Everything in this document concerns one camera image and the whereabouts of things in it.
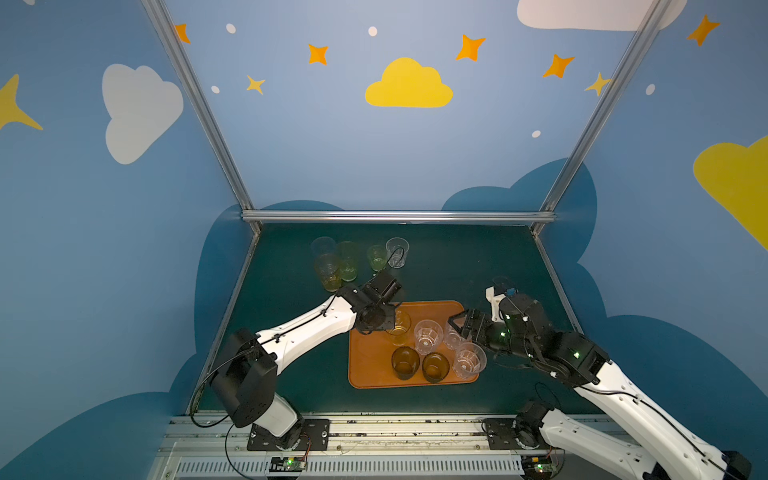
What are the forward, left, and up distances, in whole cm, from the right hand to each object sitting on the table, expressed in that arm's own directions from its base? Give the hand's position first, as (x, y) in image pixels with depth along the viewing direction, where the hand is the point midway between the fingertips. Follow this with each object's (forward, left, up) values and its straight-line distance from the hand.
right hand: (461, 321), depth 70 cm
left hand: (+5, +17, -12) cm, 21 cm away
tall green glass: (+32, +34, -16) cm, 49 cm away
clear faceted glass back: (+38, +16, -18) cm, 45 cm away
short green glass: (+35, +23, -19) cm, 46 cm away
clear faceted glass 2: (0, -7, -23) cm, 24 cm away
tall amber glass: (+27, +40, -17) cm, 51 cm away
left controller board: (-29, +40, -22) cm, 54 cm away
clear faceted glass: (+6, +5, -21) cm, 23 cm away
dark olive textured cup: (-3, +12, -19) cm, 23 cm away
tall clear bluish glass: (+31, +41, -10) cm, 52 cm away
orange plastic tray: (-4, +23, -22) cm, 32 cm away
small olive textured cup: (-3, +4, -22) cm, 22 cm away
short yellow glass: (+7, +14, -16) cm, 23 cm away
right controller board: (-26, -20, -24) cm, 41 cm away
